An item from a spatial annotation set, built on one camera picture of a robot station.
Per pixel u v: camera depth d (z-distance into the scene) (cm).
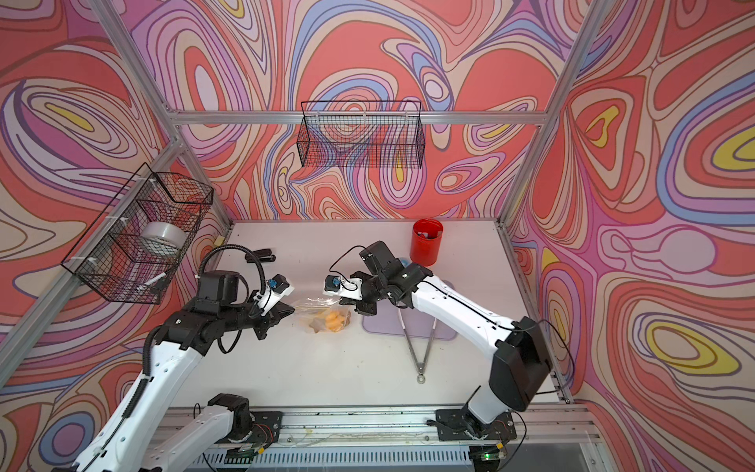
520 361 42
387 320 91
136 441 40
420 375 82
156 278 72
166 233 74
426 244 101
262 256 107
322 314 74
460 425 73
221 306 55
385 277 59
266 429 72
